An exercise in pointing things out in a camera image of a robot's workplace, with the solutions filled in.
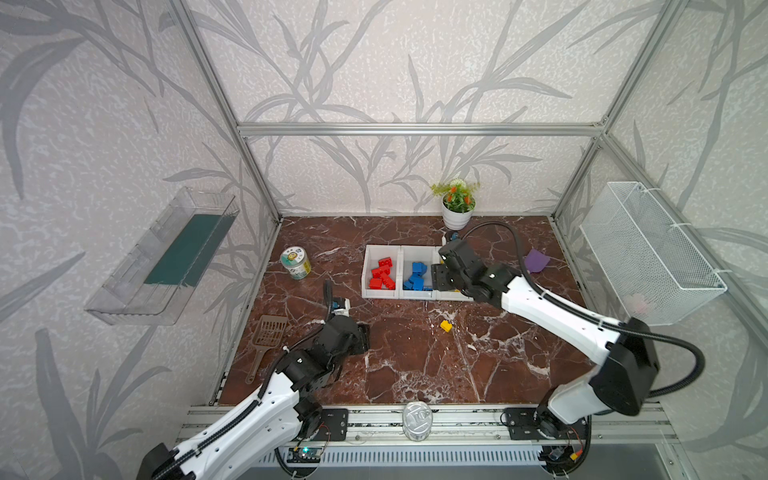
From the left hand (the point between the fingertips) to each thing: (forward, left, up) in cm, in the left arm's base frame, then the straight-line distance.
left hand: (367, 321), depth 82 cm
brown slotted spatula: (0, +31, -10) cm, 33 cm away
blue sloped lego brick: (+19, -13, -7) cm, 24 cm away
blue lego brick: (+21, -15, -5) cm, 26 cm away
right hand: (+14, -20, +9) cm, 26 cm away
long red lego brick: (+17, 0, -9) cm, 20 cm away
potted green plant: (+43, -29, +4) cm, 52 cm away
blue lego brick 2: (+15, -11, -7) cm, 20 cm away
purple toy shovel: (+27, -57, -9) cm, 64 cm away
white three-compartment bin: (+21, -10, -8) cm, 25 cm away
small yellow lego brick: (+3, -23, -9) cm, 25 cm away
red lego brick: (+26, -3, -9) cm, 28 cm away
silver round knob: (-23, -13, -3) cm, 27 cm away
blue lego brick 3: (+16, -15, -6) cm, 22 cm away
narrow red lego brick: (+20, -2, -7) cm, 22 cm away
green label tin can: (+21, +25, -3) cm, 33 cm away
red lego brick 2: (+16, -5, -7) cm, 18 cm away
